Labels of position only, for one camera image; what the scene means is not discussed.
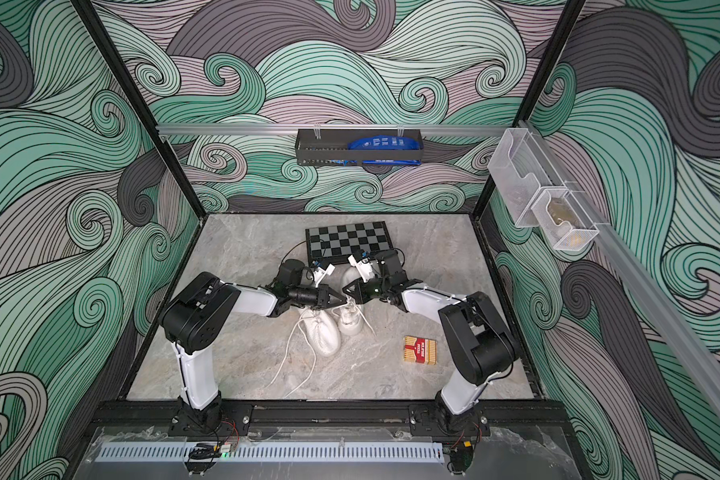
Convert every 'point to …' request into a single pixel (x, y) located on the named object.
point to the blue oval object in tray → (384, 142)
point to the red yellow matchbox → (420, 350)
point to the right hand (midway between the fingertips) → (348, 288)
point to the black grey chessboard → (341, 241)
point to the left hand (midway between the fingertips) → (346, 298)
